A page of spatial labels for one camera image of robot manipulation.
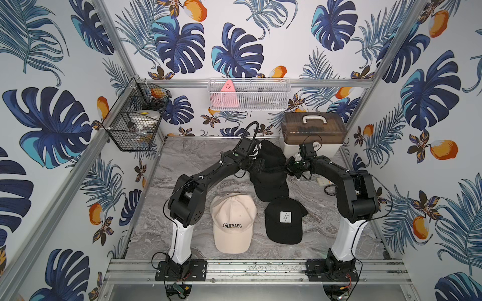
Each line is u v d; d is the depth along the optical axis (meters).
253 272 0.75
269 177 0.98
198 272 0.76
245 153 0.72
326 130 0.99
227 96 0.90
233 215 0.76
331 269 0.67
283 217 0.84
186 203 0.52
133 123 0.82
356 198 0.52
